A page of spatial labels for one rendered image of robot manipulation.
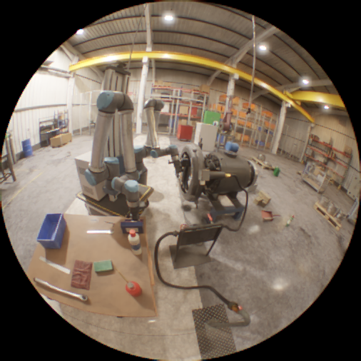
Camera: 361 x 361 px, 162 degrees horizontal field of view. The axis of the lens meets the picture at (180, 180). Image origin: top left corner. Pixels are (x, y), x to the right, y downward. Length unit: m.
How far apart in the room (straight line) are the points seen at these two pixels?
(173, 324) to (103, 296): 0.65
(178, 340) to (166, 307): 0.34
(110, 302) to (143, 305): 0.19
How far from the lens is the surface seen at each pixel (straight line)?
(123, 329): 1.33
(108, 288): 0.88
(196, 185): 1.34
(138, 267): 0.88
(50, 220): 1.38
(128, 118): 0.90
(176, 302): 1.29
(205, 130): 5.37
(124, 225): 0.94
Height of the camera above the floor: 1.28
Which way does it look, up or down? 28 degrees down
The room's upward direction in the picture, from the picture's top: 8 degrees clockwise
